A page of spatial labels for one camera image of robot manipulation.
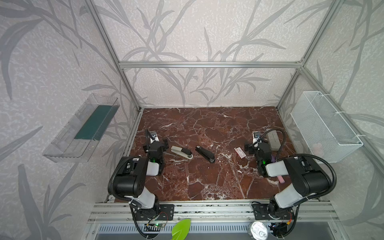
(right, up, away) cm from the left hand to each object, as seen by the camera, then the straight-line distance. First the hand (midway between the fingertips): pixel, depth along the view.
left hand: (157, 134), depth 93 cm
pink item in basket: (+86, -6, -20) cm, 88 cm away
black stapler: (+32, -14, 0) cm, 35 cm away
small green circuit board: (+8, -41, -23) cm, 48 cm away
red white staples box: (+53, -12, +1) cm, 54 cm away
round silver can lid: (+53, -40, -28) cm, 72 cm away
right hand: (+62, -1, +1) cm, 62 cm away
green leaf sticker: (+19, -43, -24) cm, 53 cm away
